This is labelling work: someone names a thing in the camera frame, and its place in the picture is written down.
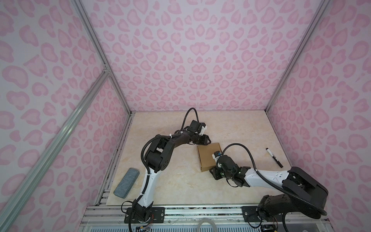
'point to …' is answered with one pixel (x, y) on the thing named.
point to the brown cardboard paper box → (205, 153)
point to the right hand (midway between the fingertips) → (211, 169)
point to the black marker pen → (274, 157)
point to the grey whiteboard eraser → (126, 183)
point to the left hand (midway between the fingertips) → (209, 141)
